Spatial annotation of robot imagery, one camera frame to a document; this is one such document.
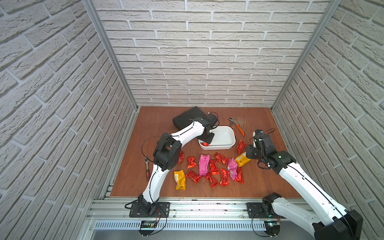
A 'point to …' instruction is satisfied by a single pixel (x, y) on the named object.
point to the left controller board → (147, 227)
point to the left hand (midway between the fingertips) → (209, 137)
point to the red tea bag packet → (194, 176)
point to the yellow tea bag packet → (179, 176)
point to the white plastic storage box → (224, 138)
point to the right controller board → (272, 228)
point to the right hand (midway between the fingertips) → (252, 148)
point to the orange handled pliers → (233, 122)
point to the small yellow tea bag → (242, 160)
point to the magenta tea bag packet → (204, 160)
